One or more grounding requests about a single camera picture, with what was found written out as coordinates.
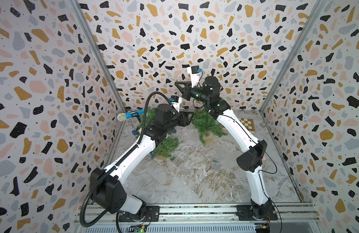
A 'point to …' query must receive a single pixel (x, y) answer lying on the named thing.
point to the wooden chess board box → (249, 124)
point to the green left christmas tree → (167, 148)
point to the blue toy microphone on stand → (123, 117)
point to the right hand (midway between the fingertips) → (175, 84)
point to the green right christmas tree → (207, 126)
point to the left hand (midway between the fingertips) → (192, 112)
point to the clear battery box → (216, 164)
